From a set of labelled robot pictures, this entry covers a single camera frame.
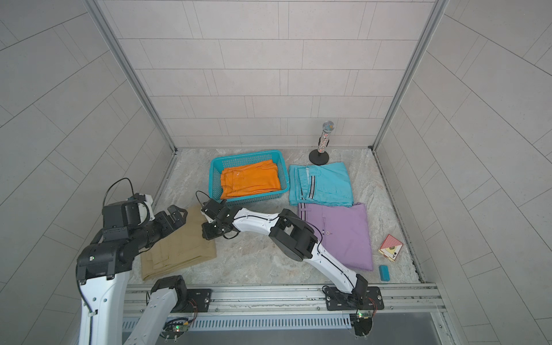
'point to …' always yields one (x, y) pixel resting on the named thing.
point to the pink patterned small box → (390, 248)
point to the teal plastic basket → (215, 166)
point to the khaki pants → (180, 246)
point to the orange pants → (249, 180)
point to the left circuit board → (175, 328)
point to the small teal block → (384, 273)
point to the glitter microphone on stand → (320, 157)
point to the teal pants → (321, 184)
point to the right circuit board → (362, 323)
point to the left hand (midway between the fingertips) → (183, 213)
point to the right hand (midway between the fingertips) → (206, 236)
